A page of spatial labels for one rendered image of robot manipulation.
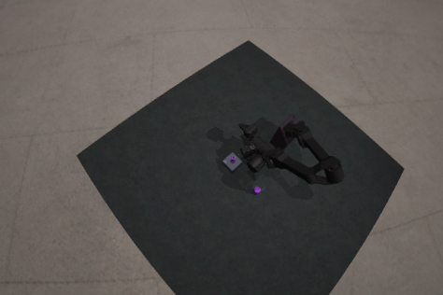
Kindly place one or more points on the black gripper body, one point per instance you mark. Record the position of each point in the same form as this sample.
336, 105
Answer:
256, 140

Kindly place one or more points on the purple cylinder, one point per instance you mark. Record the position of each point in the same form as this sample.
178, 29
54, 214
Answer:
256, 190

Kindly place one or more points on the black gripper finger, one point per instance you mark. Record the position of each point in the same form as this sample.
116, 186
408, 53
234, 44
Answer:
247, 140
243, 126

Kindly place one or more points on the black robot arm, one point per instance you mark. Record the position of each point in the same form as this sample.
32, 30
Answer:
331, 165

